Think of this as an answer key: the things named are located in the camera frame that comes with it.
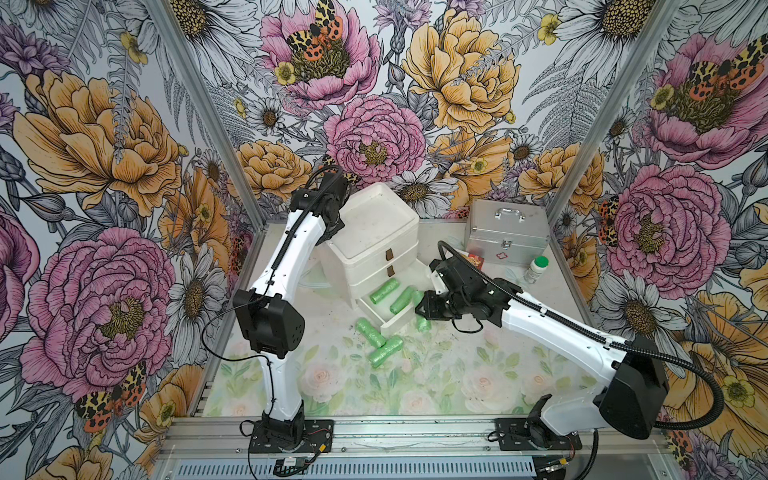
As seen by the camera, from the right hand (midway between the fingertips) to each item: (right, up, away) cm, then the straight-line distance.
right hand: (419, 318), depth 78 cm
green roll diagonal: (-8, -10, +9) cm, 16 cm away
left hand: (-26, +20, +7) cm, 34 cm away
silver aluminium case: (+31, +23, +23) cm, 45 cm away
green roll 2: (+1, -1, -2) cm, 2 cm away
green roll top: (-10, +4, +21) cm, 24 cm away
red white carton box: (+21, +14, +27) cm, 37 cm away
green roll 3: (-13, -7, +12) cm, 19 cm away
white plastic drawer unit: (-11, +16, +5) cm, 20 cm away
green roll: (-3, +1, +19) cm, 19 cm away
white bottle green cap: (+39, +11, +20) cm, 45 cm away
